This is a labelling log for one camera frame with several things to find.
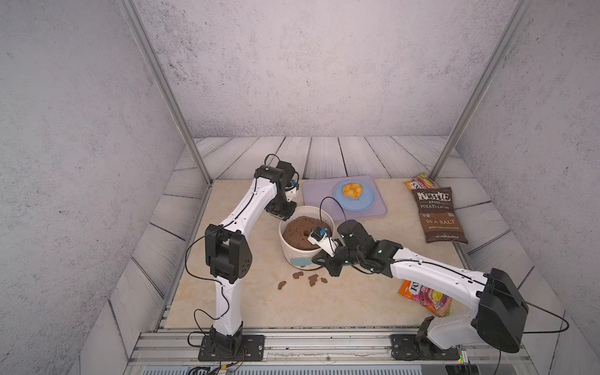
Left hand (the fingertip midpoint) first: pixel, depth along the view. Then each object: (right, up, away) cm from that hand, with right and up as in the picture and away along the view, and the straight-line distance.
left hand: (288, 217), depth 88 cm
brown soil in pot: (+4, -5, +1) cm, 6 cm away
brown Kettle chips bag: (+64, -3, +14) cm, 66 cm away
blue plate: (+33, +5, +21) cm, 39 cm away
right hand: (+10, -13, -12) cm, 20 cm away
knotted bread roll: (+29, +11, +25) cm, 40 cm away
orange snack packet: (+64, +15, +28) cm, 71 cm away
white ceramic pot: (+2, -11, -9) cm, 14 cm away
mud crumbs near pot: (+9, -23, 0) cm, 25 cm away
